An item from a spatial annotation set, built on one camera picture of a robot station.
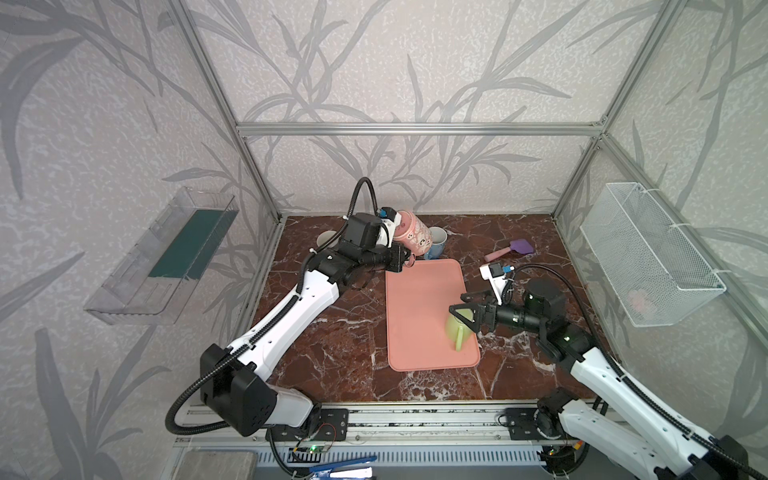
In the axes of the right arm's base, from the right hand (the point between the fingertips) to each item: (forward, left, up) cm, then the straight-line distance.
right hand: (457, 296), depth 70 cm
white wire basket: (0, -41, +9) cm, 42 cm away
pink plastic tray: (+12, +8, -25) cm, 29 cm away
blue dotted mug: (+28, +2, -18) cm, 34 cm away
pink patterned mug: (+12, +11, +9) cm, 18 cm away
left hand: (+12, +10, +5) cm, 17 cm away
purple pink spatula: (+34, -31, -25) cm, 52 cm away
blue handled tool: (-32, +23, -23) cm, 46 cm away
